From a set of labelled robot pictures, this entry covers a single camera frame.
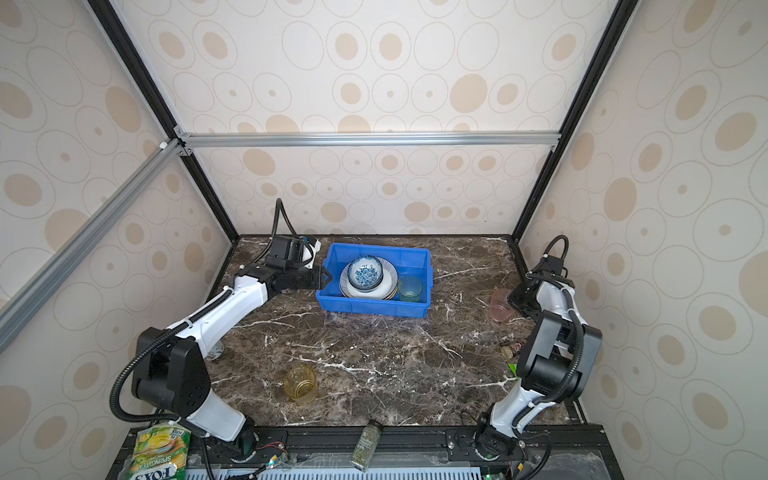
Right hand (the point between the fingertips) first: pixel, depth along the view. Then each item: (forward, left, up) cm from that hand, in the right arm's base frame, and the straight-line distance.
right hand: (520, 302), depth 92 cm
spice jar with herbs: (-37, +46, -3) cm, 59 cm away
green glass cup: (+7, +34, -2) cm, 35 cm away
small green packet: (-18, +5, -7) cm, 20 cm away
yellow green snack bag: (-39, +95, -2) cm, 102 cm away
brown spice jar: (-14, +6, -5) cm, 16 cm away
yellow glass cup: (-22, +66, -6) cm, 70 cm away
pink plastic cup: (+2, +4, -7) cm, 8 cm away
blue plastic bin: (+21, +34, -4) cm, 40 cm away
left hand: (+4, +56, +13) cm, 57 cm away
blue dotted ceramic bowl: (+12, +49, +1) cm, 50 cm away
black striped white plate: (+8, +42, -3) cm, 43 cm away
